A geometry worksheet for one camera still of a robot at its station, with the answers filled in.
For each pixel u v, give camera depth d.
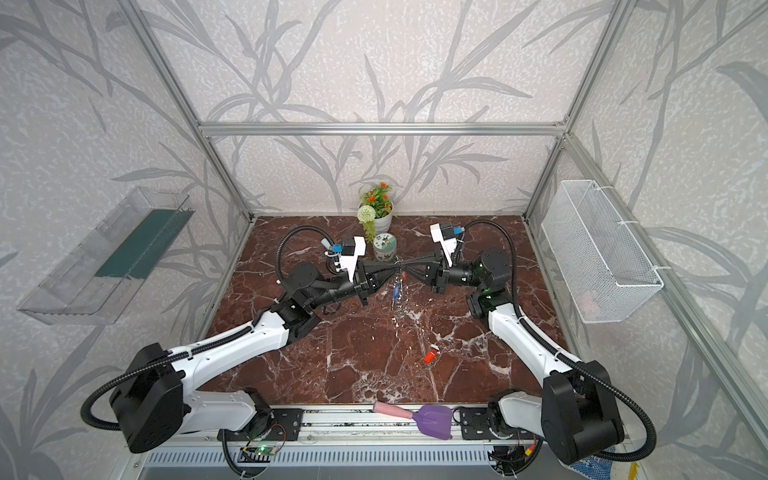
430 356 0.85
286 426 0.73
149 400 0.40
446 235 0.60
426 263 0.63
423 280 0.64
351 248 0.57
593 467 0.68
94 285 0.64
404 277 0.66
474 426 0.73
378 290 0.64
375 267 0.62
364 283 0.59
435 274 0.63
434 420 0.74
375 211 1.04
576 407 0.40
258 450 0.71
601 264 0.63
